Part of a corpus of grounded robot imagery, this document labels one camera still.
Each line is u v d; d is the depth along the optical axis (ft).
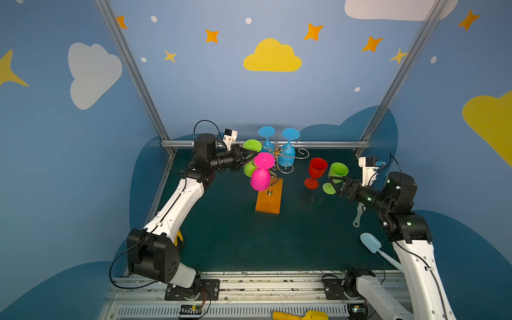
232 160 2.16
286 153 2.88
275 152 2.56
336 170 3.14
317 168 3.09
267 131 2.76
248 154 2.35
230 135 2.27
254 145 2.53
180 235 2.83
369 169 1.92
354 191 1.89
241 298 2.41
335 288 2.47
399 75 2.87
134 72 2.77
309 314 2.25
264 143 2.90
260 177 2.52
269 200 3.25
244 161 2.21
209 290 2.46
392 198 1.61
